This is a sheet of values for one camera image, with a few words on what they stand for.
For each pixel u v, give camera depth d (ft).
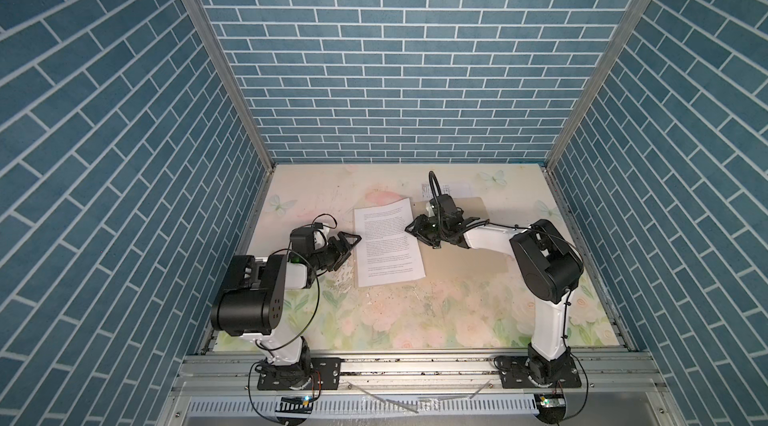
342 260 2.89
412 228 2.99
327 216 2.90
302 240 2.47
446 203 2.58
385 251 3.16
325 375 2.43
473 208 3.59
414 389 2.37
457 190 3.69
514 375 2.42
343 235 2.84
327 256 2.69
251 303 1.52
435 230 2.76
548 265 1.73
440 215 2.58
